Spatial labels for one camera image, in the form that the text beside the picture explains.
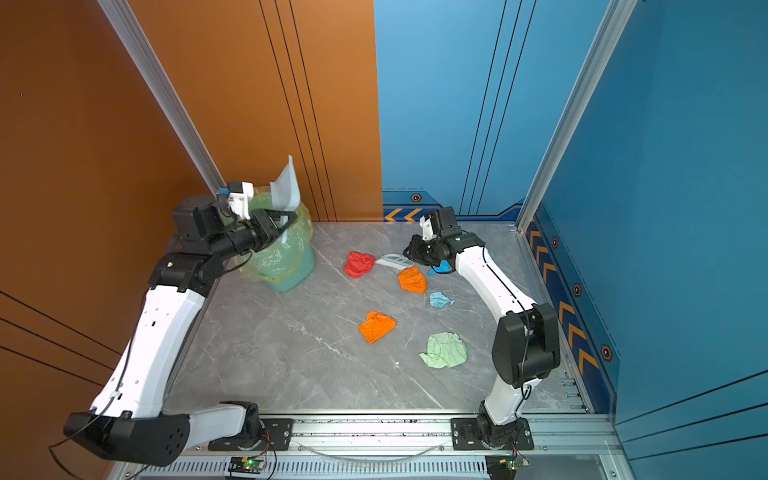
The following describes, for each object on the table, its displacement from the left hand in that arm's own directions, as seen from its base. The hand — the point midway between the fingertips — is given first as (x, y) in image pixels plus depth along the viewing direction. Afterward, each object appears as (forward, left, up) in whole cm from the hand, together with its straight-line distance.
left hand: (295, 213), depth 66 cm
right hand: (+6, -25, -21) cm, 33 cm away
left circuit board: (-43, +12, -42) cm, 61 cm away
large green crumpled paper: (-15, -37, -38) cm, 56 cm away
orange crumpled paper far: (+9, -28, -39) cm, 49 cm away
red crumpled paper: (+15, -9, -39) cm, 43 cm away
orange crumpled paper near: (-8, -17, -40) cm, 44 cm away
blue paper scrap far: (-1, -36, -18) cm, 40 cm away
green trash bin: (+10, +11, -39) cm, 41 cm away
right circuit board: (-42, -49, -41) cm, 77 cm away
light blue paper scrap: (+1, -37, -39) cm, 54 cm away
